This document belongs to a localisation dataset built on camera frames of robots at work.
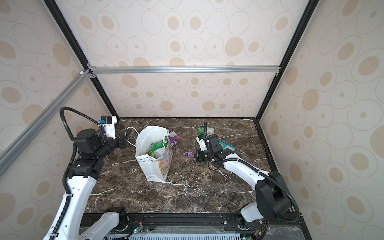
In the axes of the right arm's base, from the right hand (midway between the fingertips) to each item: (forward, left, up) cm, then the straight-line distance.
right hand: (195, 155), depth 85 cm
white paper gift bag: (-10, +21, +3) cm, 24 cm away
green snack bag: (+1, +21, +5) cm, 22 cm away
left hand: (0, +28, +24) cm, 37 cm away
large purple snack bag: (+2, +3, -2) cm, 5 cm away
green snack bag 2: (+27, -4, -9) cm, 29 cm away
